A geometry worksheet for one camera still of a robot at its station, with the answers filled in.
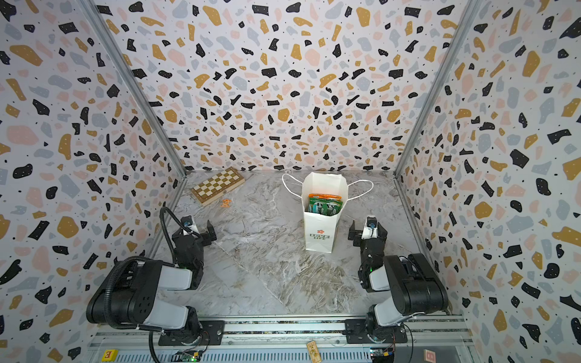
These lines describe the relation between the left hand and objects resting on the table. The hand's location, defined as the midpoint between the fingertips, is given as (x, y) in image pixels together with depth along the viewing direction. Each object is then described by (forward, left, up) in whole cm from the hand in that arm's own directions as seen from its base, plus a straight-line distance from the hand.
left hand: (198, 223), depth 89 cm
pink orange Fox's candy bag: (+10, -51, +4) cm, 52 cm away
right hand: (-1, -68, 0) cm, 68 cm away
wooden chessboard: (+25, +3, -7) cm, 26 cm away
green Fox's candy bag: (+6, -51, +1) cm, 52 cm away
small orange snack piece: (+18, -4, -11) cm, 22 cm away
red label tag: (-43, -80, -10) cm, 91 cm away
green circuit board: (-42, -5, -11) cm, 43 cm away
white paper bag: (-7, -47, +5) cm, 48 cm away
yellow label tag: (-41, +18, -9) cm, 46 cm away
